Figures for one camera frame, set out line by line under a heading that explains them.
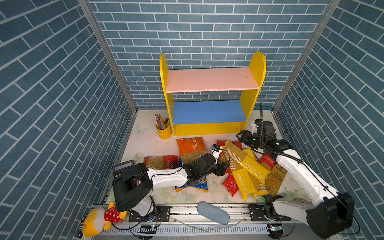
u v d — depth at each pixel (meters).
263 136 0.59
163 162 0.87
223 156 0.90
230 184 0.80
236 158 0.85
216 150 0.71
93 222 0.64
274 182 0.83
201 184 0.80
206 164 0.60
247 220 0.73
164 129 0.96
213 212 0.72
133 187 0.43
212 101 1.16
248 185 0.79
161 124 0.96
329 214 0.38
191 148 0.90
